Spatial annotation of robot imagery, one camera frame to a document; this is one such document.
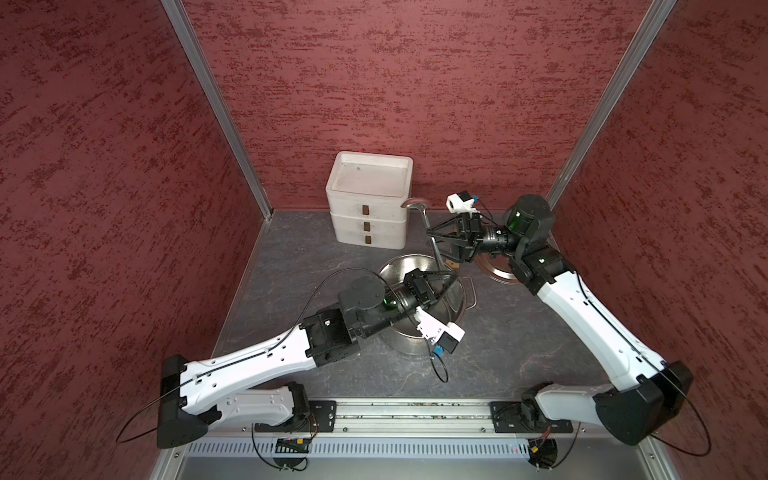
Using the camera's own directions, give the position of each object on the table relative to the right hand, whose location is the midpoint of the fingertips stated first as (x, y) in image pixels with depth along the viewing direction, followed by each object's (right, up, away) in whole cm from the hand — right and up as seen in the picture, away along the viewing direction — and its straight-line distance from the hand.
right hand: (426, 248), depth 57 cm
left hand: (+4, -3, -2) cm, 5 cm away
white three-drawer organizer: (-15, +16, +35) cm, 41 cm away
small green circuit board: (-32, -50, +15) cm, 61 cm away
